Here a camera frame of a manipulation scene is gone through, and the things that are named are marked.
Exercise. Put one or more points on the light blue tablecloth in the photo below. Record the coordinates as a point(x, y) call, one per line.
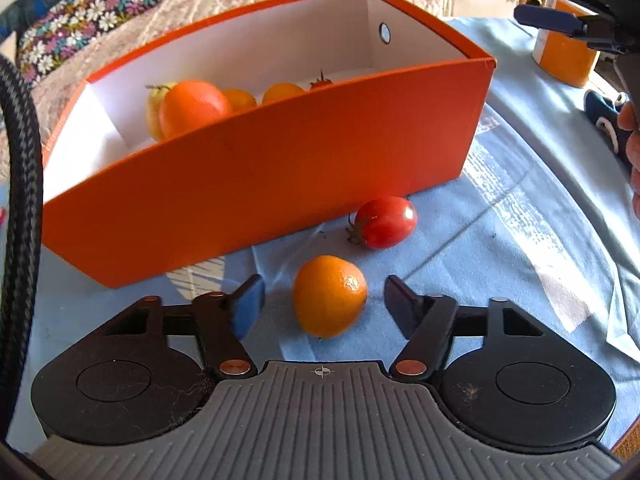
point(500, 240)

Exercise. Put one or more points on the orange cardboard box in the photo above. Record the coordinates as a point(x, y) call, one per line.
point(275, 170)

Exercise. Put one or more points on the person's right hand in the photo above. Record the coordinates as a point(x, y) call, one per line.
point(632, 150)

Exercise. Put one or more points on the red cherry tomato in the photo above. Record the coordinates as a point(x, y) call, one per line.
point(320, 82)
point(387, 222)

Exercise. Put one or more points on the large orange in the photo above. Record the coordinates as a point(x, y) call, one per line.
point(192, 107)

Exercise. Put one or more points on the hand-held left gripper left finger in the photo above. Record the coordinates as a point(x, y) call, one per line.
point(247, 306)

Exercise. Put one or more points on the floral cushion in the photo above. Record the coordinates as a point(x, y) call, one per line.
point(90, 15)

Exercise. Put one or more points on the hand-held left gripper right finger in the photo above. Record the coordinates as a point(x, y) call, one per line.
point(400, 305)

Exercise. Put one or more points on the blue and white sock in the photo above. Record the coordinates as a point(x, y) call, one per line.
point(600, 110)

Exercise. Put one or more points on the orange canister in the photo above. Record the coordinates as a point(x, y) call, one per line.
point(565, 60)

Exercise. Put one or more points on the yellow pear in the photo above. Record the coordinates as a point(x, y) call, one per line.
point(154, 110)

